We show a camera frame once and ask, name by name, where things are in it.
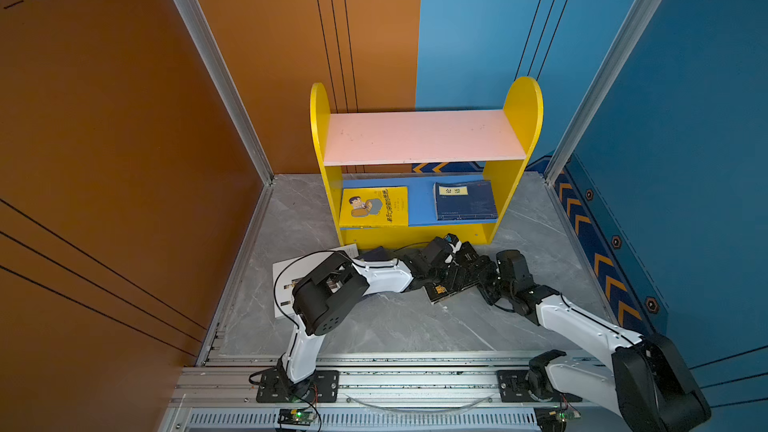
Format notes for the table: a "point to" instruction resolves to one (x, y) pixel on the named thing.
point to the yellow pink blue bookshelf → (399, 179)
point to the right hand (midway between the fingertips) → (465, 272)
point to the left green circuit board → (295, 417)
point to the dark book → (437, 291)
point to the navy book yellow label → (464, 200)
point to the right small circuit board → (553, 418)
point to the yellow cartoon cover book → (368, 207)
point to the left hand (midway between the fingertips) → (462, 273)
